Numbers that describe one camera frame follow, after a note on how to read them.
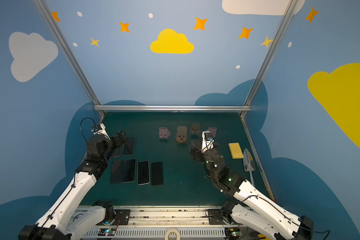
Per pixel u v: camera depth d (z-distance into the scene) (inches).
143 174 34.7
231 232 28.3
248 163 36.7
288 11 28.0
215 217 29.4
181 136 40.0
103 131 26.8
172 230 27.7
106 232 27.9
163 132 42.4
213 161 19.6
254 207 18.3
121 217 29.0
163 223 29.0
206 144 23.1
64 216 16.5
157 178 34.8
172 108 53.4
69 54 33.4
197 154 24.6
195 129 42.6
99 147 22.6
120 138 28.1
